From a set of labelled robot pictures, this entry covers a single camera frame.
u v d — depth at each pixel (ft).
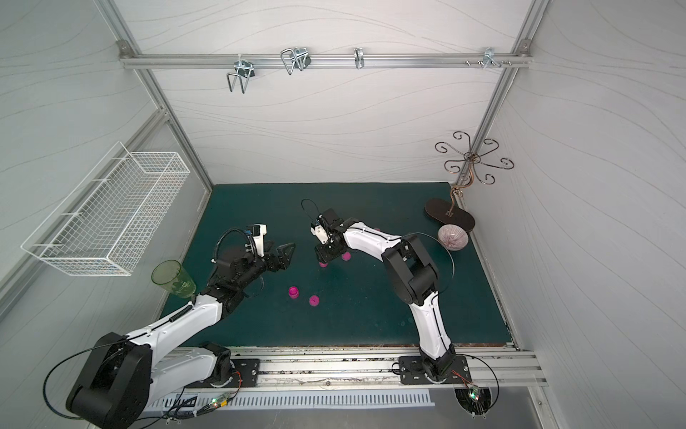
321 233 2.89
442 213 3.54
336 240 2.35
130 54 2.52
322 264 3.12
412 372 2.35
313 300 2.83
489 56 2.51
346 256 3.15
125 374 1.31
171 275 2.78
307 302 2.84
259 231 2.40
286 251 2.45
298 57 2.51
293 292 2.88
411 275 1.75
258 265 2.36
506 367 2.52
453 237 3.32
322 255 2.76
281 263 2.46
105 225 2.25
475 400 2.36
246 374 2.40
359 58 2.58
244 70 2.57
